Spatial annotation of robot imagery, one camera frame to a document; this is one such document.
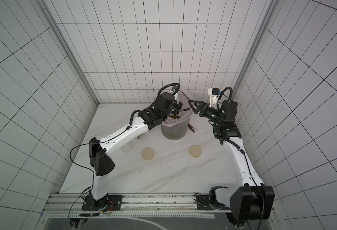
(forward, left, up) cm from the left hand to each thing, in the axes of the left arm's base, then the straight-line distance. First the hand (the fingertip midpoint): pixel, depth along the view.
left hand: (172, 101), depth 78 cm
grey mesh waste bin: (-7, -3, -16) cm, 18 cm away
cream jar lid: (-18, +16, -30) cm, 39 cm away
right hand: (-6, -10, +6) cm, 13 cm away
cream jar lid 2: (-17, -15, -29) cm, 37 cm away
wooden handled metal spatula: (-1, -14, -26) cm, 29 cm away
